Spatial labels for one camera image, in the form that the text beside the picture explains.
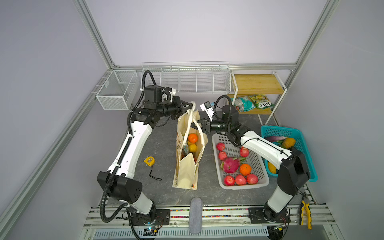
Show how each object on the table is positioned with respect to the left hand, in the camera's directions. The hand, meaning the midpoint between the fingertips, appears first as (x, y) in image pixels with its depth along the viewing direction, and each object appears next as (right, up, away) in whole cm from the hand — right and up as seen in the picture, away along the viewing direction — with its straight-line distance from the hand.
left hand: (194, 107), depth 67 cm
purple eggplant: (+55, -17, +32) cm, 66 cm away
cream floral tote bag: (-5, -35, +13) cm, 38 cm away
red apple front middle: (+25, -38, +13) cm, 47 cm away
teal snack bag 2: (+33, +6, +32) cm, 47 cm away
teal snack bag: (-5, -22, +16) cm, 28 cm away
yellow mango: (+60, -19, +27) cm, 68 cm away
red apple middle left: (+17, -27, +22) cm, 38 cm away
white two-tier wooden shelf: (+45, +14, +39) cm, 61 cm away
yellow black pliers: (+57, -50, +9) cm, 77 cm away
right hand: (-2, -9, +4) cm, 10 cm away
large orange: (+29, -33, +17) cm, 47 cm away
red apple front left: (+19, -39, +13) cm, 45 cm away
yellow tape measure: (-28, -30, +24) cm, 48 cm away
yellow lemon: (-1, -22, +23) cm, 32 cm away
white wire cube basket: (-51, +15, +33) cm, 62 cm away
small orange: (-1, -16, +23) cm, 28 cm away
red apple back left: (+16, -22, +27) cm, 38 cm away
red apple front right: (+31, -38, +14) cm, 51 cm away
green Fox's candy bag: (+45, +8, +34) cm, 57 cm away
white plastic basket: (+26, -33, +19) cm, 46 cm away
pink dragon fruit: (+20, -30, +16) cm, 40 cm away
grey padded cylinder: (+1, -53, +6) cm, 53 cm away
